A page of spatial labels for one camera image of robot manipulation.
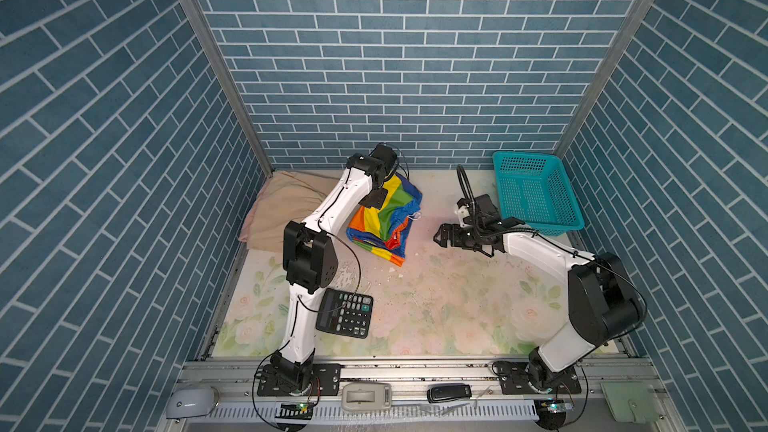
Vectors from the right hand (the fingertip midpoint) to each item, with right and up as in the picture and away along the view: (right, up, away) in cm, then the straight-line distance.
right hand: (443, 235), depth 91 cm
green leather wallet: (+43, -37, -20) cm, 60 cm away
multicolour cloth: (-18, +1, +4) cm, 19 cm away
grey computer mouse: (-60, -35, -23) cm, 73 cm away
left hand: (-24, +11, +2) cm, 26 cm away
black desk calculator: (-29, -21, -8) cm, 36 cm away
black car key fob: (-4, -34, -21) cm, 41 cm away
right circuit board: (+24, -40, -20) cm, 50 cm away
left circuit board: (-39, -41, -19) cm, 59 cm away
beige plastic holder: (-21, -35, -21) cm, 46 cm away
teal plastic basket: (+40, +15, +25) cm, 49 cm away
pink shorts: (-64, 0, +6) cm, 65 cm away
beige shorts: (-52, +12, +11) cm, 55 cm away
